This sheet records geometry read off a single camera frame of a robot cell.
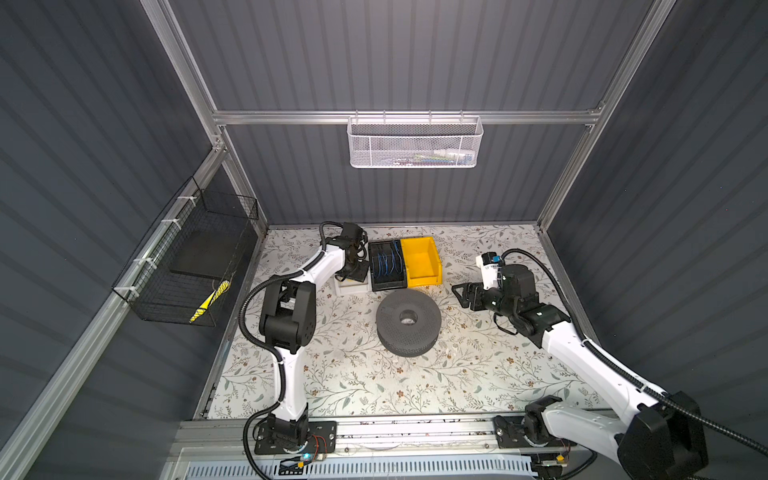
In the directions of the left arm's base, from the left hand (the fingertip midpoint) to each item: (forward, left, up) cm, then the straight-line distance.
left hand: (356, 272), depth 100 cm
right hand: (-16, -31, +12) cm, 37 cm away
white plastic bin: (-4, +1, -2) cm, 5 cm away
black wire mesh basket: (-8, +39, +23) cm, 46 cm away
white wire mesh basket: (+43, -23, +23) cm, 54 cm away
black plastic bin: (-3, -12, -1) cm, 12 cm away
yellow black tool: (-22, +32, +21) cm, 44 cm away
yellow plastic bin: (+7, -24, -5) cm, 25 cm away
